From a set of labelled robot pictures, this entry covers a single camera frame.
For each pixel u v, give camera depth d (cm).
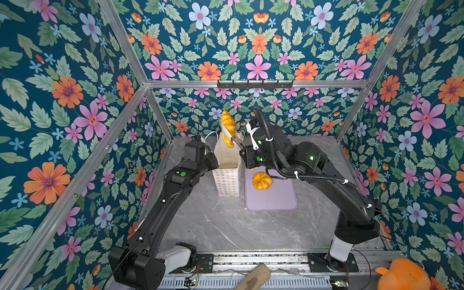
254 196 95
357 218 41
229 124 68
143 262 37
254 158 52
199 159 57
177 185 49
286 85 91
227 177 79
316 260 72
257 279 68
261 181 96
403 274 67
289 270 73
